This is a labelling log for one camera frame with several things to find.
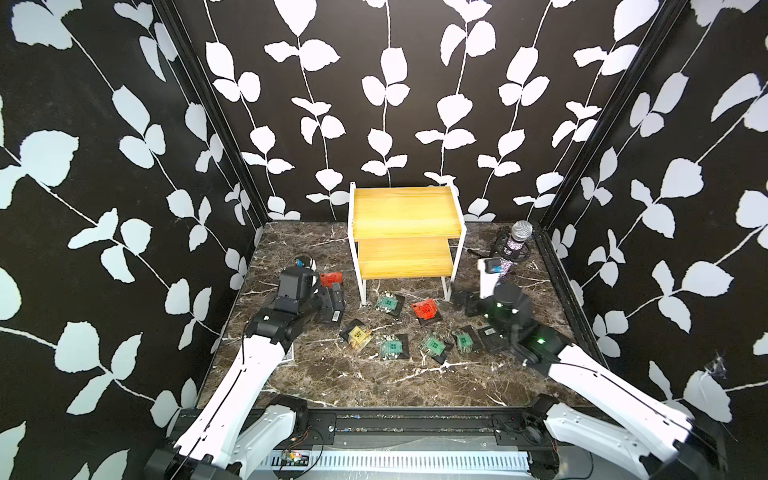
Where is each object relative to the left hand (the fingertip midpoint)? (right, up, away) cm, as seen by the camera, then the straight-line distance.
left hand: (329, 287), depth 79 cm
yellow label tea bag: (+6, -17, +12) cm, 22 cm away
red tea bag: (-6, 0, +25) cm, 26 cm away
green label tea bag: (+30, -20, +9) cm, 37 cm away
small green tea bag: (+39, -18, +10) cm, 44 cm away
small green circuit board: (-7, -41, -8) cm, 42 cm away
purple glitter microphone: (+51, +15, -2) cm, 53 cm away
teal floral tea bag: (+18, -19, +10) cm, 28 cm away
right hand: (+36, +3, -2) cm, 36 cm away
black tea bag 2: (+28, -10, +17) cm, 34 cm away
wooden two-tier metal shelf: (+20, +14, -5) cm, 25 cm away
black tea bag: (+16, -8, +19) cm, 27 cm away
